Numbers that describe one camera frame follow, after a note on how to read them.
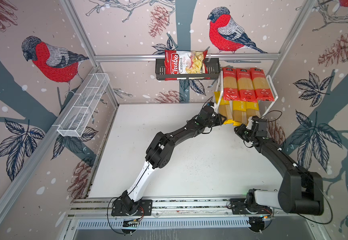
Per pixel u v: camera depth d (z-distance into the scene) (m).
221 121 0.83
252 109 0.93
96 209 0.76
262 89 0.79
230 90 0.78
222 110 0.94
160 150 0.60
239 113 0.91
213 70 0.95
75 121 0.71
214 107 0.86
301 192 0.41
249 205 0.67
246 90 0.79
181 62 0.87
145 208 0.73
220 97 0.82
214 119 0.80
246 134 0.75
